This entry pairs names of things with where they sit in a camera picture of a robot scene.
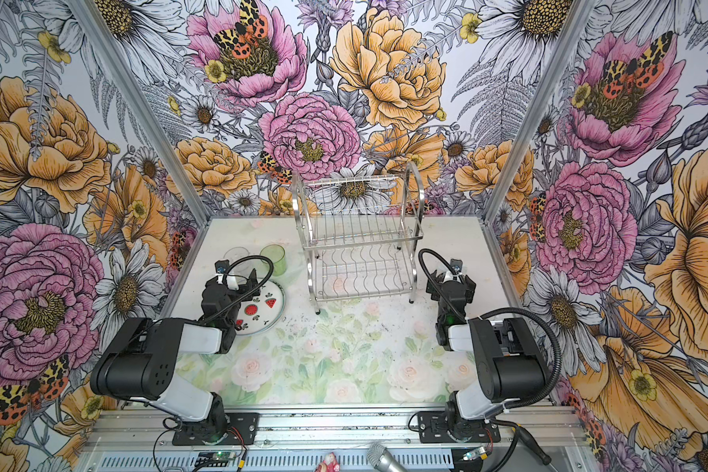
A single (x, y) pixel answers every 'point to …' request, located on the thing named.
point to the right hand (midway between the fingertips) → (450, 280)
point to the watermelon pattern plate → (265, 312)
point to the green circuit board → (212, 459)
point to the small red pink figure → (328, 464)
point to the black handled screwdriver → (527, 438)
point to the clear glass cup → (235, 254)
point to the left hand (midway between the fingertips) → (241, 278)
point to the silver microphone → (383, 459)
